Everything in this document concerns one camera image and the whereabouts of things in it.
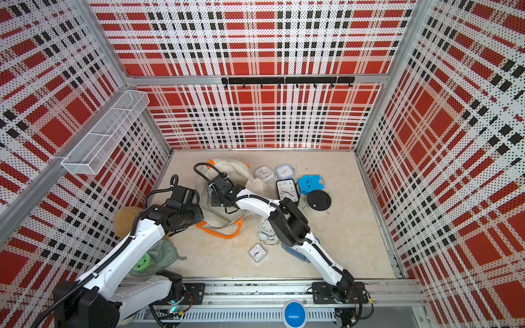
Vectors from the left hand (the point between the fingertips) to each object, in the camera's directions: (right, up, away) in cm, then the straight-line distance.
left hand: (201, 215), depth 82 cm
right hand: (+4, +5, +13) cm, 15 cm away
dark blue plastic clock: (+38, -15, 0) cm, 41 cm away
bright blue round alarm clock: (+47, +12, +21) cm, 53 cm away
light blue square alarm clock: (+36, +18, +26) cm, 48 cm away
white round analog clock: (+27, -8, +3) cm, 28 cm away
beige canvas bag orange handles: (+5, -2, +6) cm, 8 cm away
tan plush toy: (-24, +1, -10) cm, 26 cm away
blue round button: (+37, -31, -13) cm, 50 cm away
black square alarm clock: (+37, +9, +20) cm, 43 cm away
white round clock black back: (+51, +4, +13) cm, 53 cm away
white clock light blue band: (+24, +17, +26) cm, 39 cm away
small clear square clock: (+23, -15, 0) cm, 28 cm away
